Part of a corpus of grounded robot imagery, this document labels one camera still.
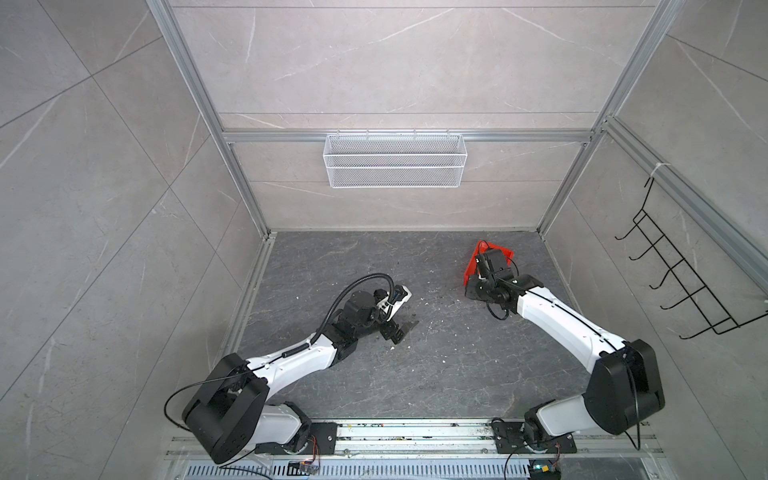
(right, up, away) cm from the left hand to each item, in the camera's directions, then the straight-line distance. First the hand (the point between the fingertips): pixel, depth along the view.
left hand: (405, 302), depth 81 cm
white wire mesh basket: (-3, +46, +19) cm, 50 cm away
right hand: (+20, +4, +7) cm, 22 cm away
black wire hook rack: (+62, +2, -21) cm, 65 cm away
